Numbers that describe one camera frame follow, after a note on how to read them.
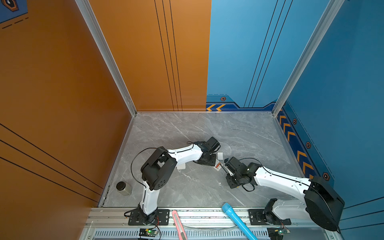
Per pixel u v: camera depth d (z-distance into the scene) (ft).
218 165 2.93
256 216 2.38
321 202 1.34
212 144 2.43
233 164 2.18
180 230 2.29
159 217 2.43
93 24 2.45
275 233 2.32
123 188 2.43
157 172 1.66
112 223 2.43
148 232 2.32
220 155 3.15
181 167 2.92
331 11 2.33
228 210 2.38
